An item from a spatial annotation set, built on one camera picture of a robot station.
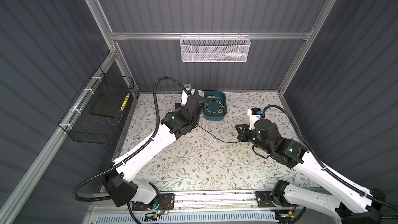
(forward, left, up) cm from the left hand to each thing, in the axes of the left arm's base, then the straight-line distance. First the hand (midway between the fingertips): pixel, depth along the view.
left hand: (186, 100), depth 72 cm
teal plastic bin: (+19, -19, -30) cm, 40 cm away
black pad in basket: (+3, +38, -4) cm, 39 cm away
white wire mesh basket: (+65, -22, -10) cm, 70 cm away
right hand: (-13, -23, -6) cm, 27 cm away
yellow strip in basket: (+7, +32, -6) cm, 33 cm away
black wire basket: (-3, +42, -5) cm, 43 cm away
